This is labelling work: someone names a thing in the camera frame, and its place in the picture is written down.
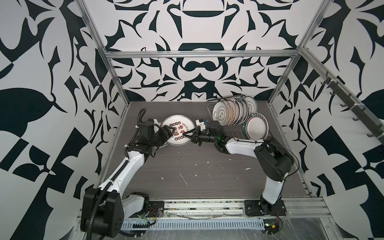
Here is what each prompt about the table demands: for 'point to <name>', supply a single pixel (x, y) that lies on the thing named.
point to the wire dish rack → (210, 103)
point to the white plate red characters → (182, 124)
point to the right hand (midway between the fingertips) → (183, 134)
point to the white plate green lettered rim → (256, 127)
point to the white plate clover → (221, 113)
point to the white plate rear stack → (252, 104)
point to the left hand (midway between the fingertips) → (173, 128)
